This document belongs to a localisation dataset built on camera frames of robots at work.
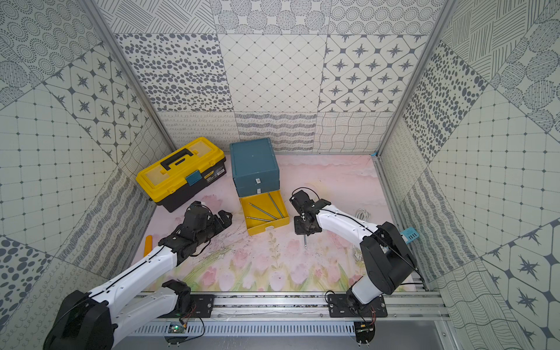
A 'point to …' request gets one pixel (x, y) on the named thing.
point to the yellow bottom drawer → (263, 211)
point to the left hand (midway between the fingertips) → (224, 215)
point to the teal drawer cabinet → (254, 167)
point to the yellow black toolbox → (172, 181)
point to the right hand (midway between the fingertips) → (305, 230)
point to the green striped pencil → (305, 240)
